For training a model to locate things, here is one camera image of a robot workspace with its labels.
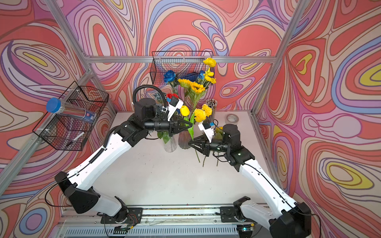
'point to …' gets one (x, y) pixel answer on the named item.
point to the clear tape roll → (232, 118)
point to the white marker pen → (75, 139)
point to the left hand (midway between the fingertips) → (192, 126)
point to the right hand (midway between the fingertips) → (190, 146)
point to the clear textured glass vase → (171, 145)
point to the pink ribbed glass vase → (184, 139)
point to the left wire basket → (57, 132)
